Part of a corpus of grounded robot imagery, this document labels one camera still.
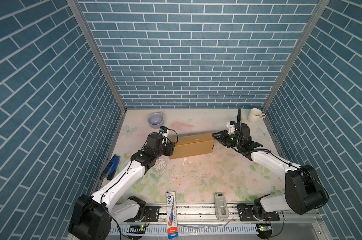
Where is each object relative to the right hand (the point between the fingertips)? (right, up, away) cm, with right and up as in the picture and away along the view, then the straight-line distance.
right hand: (214, 136), depth 85 cm
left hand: (-22, -4, -3) cm, 23 cm away
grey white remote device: (+1, -34, -14) cm, 37 cm away
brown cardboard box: (-13, -5, -2) cm, 14 cm away
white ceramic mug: (+33, +13, +21) cm, 41 cm away
